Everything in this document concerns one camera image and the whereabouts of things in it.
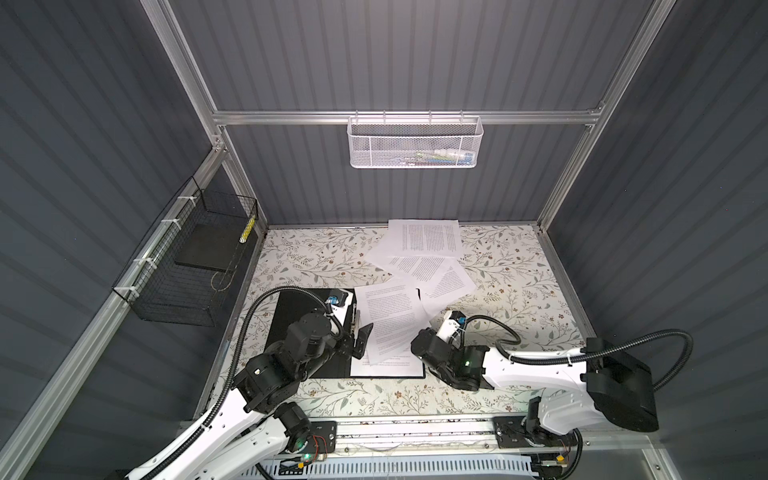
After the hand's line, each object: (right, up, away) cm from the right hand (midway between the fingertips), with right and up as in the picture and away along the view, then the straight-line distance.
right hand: (415, 335), depth 82 cm
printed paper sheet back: (+5, +29, +34) cm, 45 cm away
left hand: (-15, +7, -13) cm, 21 cm away
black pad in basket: (-54, +25, -5) cm, 60 cm away
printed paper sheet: (-4, +1, +11) cm, 12 cm away
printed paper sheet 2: (+8, +14, +23) cm, 28 cm away
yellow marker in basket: (-47, +27, -2) cm, 54 cm away
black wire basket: (-58, +19, -9) cm, 62 cm away
